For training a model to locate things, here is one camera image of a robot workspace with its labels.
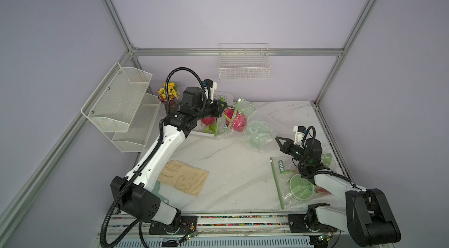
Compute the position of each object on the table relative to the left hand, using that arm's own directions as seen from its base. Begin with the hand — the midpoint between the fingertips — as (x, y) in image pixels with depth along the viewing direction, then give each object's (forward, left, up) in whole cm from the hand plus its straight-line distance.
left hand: (224, 106), depth 73 cm
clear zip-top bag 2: (-25, -32, -29) cm, 50 cm away
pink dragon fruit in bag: (-6, -4, -1) cm, 8 cm away
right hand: (-4, -26, -20) cm, 33 cm away
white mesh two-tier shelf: (+2, +47, -4) cm, 47 cm away
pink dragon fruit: (+12, +9, -26) cm, 30 cm away
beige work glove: (-19, +18, -33) cm, 43 cm away
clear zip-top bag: (0, -16, -19) cm, 25 cm away
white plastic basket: (+32, 0, -26) cm, 42 cm away
